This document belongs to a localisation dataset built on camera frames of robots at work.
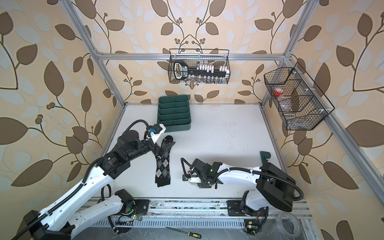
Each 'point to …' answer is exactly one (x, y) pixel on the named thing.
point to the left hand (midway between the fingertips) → (168, 133)
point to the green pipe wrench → (264, 155)
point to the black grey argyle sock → (162, 175)
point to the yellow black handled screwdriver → (190, 234)
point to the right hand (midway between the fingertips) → (201, 178)
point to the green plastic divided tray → (174, 112)
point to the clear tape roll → (297, 226)
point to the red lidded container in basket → (278, 91)
